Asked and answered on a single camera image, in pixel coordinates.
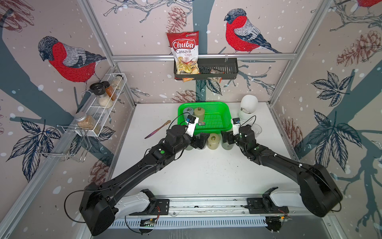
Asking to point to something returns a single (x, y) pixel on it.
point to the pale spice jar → (116, 83)
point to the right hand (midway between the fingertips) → (227, 128)
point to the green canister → (226, 146)
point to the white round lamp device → (248, 106)
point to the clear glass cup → (256, 129)
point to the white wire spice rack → (94, 119)
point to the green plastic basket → (218, 115)
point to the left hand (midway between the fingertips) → (204, 128)
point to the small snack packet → (217, 79)
